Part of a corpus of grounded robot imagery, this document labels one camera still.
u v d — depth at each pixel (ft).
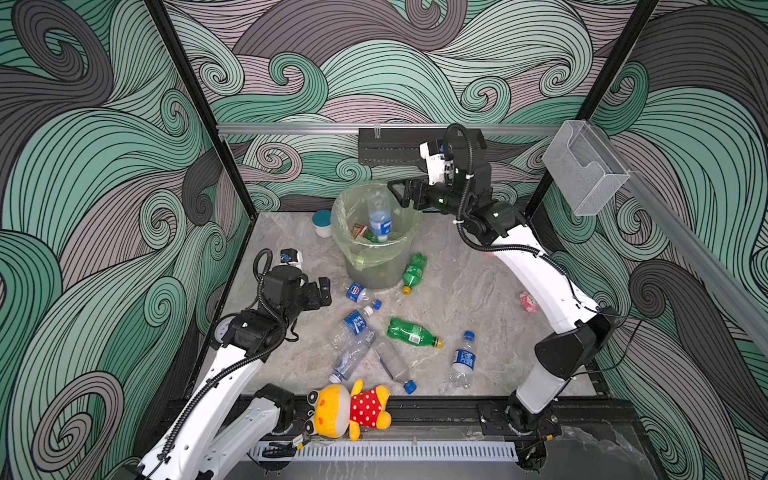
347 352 2.73
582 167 2.61
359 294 3.03
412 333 2.73
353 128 3.10
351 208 3.03
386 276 3.02
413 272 3.18
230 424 1.79
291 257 2.08
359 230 3.17
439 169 1.97
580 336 1.35
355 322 2.77
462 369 2.58
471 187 1.67
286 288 1.75
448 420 2.44
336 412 2.22
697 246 1.93
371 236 2.78
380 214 2.68
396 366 2.67
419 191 1.97
